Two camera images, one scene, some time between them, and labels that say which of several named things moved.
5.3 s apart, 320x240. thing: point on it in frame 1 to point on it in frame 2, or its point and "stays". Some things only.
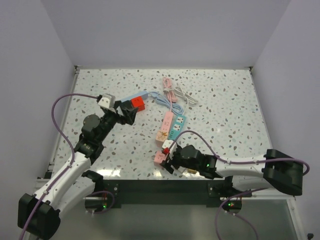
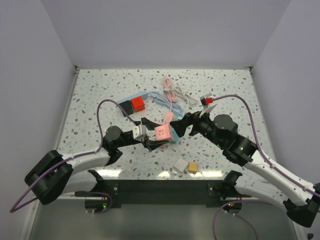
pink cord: (167, 83) stays
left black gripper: (129, 115) to (152, 144)
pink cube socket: (159, 157) to (164, 132)
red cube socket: (137, 102) stays
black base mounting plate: (208, 192) stays
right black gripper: (167, 165) to (180, 125)
